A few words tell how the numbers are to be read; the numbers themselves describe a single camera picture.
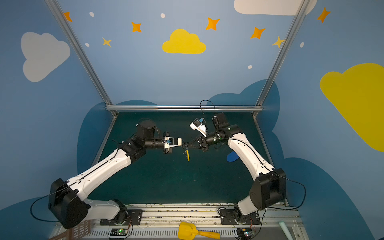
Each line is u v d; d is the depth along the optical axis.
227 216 0.75
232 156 0.99
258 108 1.17
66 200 0.39
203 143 0.65
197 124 0.66
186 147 0.70
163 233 0.70
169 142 0.58
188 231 0.70
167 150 0.64
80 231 0.70
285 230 0.70
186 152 0.72
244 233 0.71
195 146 0.69
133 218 0.74
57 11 0.70
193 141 0.69
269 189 0.42
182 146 0.60
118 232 0.71
